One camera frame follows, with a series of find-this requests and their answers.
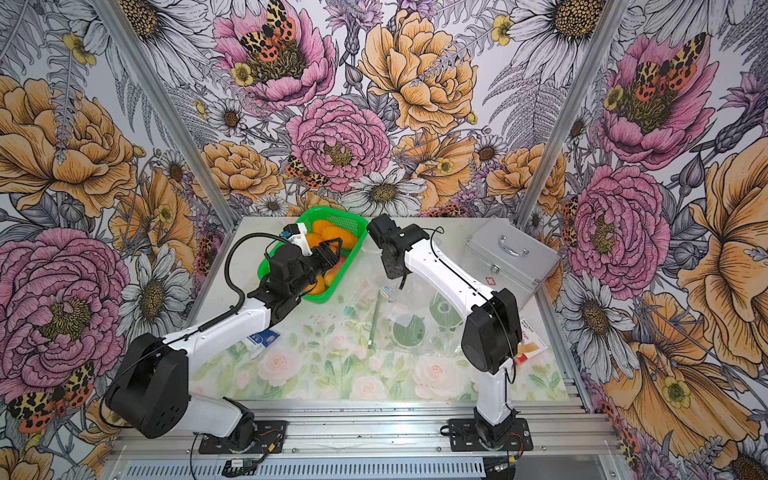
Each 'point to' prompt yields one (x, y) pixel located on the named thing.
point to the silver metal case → (501, 253)
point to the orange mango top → (326, 230)
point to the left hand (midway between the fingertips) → (338, 249)
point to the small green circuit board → (239, 467)
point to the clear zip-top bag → (383, 310)
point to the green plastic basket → (335, 217)
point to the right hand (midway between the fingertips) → (407, 270)
